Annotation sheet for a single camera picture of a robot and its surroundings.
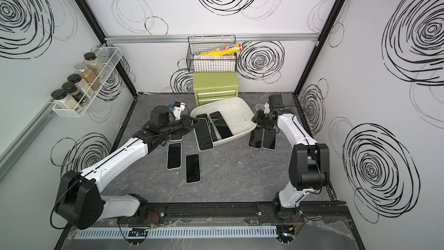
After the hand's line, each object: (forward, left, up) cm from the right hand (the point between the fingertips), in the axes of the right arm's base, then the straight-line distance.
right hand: (257, 120), depth 90 cm
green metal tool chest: (+19, +26, +5) cm, 33 cm away
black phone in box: (+1, +19, -11) cm, 22 cm away
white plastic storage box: (+16, +10, -13) cm, 23 cm away
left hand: (-9, +27, +11) cm, 31 cm away
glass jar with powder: (+12, -3, -3) cm, 12 cm away
